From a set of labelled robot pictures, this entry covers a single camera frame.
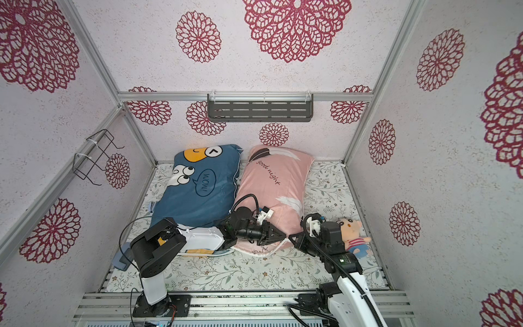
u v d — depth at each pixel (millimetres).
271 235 738
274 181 934
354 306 478
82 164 727
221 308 733
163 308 663
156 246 506
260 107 966
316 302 735
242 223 688
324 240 621
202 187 1006
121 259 815
